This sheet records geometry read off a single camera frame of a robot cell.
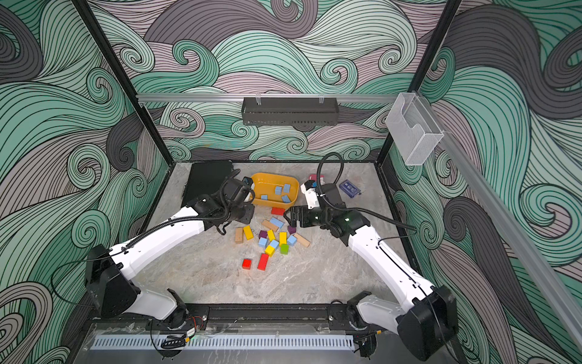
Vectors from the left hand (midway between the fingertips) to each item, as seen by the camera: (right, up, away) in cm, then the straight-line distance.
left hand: (250, 206), depth 80 cm
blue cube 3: (+4, -16, +9) cm, 19 cm away
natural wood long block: (+20, -15, +12) cm, 28 cm away
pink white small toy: (+28, +11, +32) cm, 44 cm away
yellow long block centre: (+12, -15, +12) cm, 22 cm away
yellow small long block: (+7, -14, +13) cm, 20 cm away
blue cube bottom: (+10, +4, +25) cm, 27 cm away
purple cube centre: (+3, -13, +13) cm, 19 cm away
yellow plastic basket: (+8, +5, +26) cm, 28 cm away
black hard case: (-26, +10, +28) cm, 40 cm away
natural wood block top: (+5, -10, +16) cm, 19 cm away
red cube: (-2, -22, +4) cm, 23 cm away
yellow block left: (-3, -13, +13) cm, 18 cm away
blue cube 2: (+15, -15, +10) cm, 24 cm away
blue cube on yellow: (+8, -16, +8) cm, 20 cm away
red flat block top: (+10, -5, +22) cm, 24 cm away
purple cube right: (+15, -12, +16) cm, 25 cm away
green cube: (+12, -18, +9) cm, 24 cm away
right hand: (+15, -2, -4) cm, 16 cm away
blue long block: (+13, +1, +24) cm, 27 cm away
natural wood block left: (-6, -13, +11) cm, 18 cm away
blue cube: (+13, +5, +25) cm, 29 cm away
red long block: (+4, -22, +6) cm, 23 cm away
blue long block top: (+9, -9, +16) cm, 21 cm away
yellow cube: (+7, -18, +8) cm, 21 cm away
